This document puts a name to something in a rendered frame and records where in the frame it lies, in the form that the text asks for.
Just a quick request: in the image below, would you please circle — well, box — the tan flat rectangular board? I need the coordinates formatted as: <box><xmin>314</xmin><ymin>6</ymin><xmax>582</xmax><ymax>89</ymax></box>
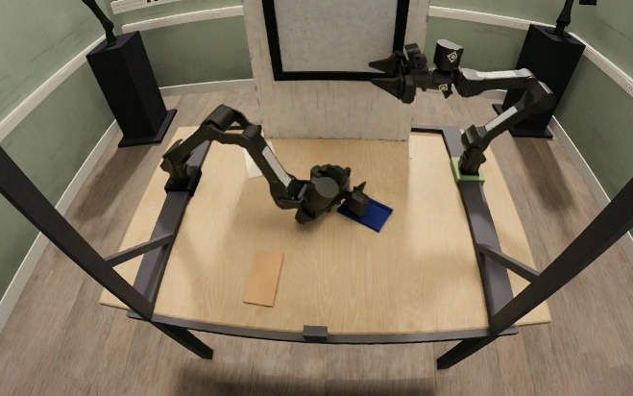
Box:
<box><xmin>243</xmin><ymin>249</ymin><xmax>284</xmax><ymax>307</ymax></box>

